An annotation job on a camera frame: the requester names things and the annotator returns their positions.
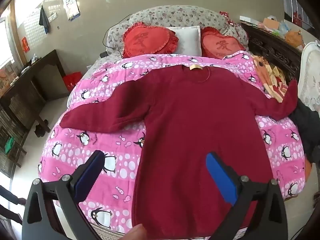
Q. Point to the red bag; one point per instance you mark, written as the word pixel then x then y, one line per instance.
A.
pixel 72 81

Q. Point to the dark wooden desk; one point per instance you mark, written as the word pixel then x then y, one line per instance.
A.
pixel 37 80

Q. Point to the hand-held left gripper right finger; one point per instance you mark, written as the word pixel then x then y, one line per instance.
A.
pixel 220 177

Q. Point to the pink penguin print blanket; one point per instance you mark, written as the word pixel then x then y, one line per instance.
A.
pixel 75 155

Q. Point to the white flat box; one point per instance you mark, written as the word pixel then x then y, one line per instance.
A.
pixel 248 20

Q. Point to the red wall paper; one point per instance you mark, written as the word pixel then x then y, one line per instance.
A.
pixel 25 44

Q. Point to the tan paper envelope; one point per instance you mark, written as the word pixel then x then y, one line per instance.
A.
pixel 271 23

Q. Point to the metal railing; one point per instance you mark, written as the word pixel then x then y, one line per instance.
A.
pixel 297 12

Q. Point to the white pillow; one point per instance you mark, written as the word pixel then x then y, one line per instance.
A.
pixel 187 40

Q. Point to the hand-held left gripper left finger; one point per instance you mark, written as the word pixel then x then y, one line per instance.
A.
pixel 87 177

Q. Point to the red heart-shaped ruffled pillow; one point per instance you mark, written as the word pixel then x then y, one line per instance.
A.
pixel 147 41
pixel 220 46

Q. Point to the dark carved wooden cabinet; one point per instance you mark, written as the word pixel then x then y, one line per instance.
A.
pixel 275 52

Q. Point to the wall calendar poster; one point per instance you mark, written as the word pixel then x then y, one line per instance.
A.
pixel 71 5

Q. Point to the red patterned cloth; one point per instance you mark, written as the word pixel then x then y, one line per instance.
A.
pixel 228 18

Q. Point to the black cloth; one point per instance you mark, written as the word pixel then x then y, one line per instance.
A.
pixel 307 122

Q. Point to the person's left hand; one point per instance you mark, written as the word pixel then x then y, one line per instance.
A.
pixel 137 232

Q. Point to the dark hanging cloth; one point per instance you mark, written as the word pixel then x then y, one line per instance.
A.
pixel 44 17

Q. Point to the orange printed blanket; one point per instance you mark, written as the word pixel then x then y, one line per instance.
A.
pixel 265 75

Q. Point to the orange plastic bag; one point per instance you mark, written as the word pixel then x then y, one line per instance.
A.
pixel 295 38

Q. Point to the white upholstered chair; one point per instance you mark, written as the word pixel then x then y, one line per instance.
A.
pixel 311 80

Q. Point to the dark red fleece sweater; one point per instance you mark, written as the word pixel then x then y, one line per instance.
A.
pixel 180 120

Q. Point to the dark wooden chair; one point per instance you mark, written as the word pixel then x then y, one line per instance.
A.
pixel 15 127

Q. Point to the green cloth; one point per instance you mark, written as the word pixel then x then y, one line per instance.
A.
pixel 9 145

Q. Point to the grey floral quilt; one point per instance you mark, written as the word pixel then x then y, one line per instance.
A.
pixel 175 16

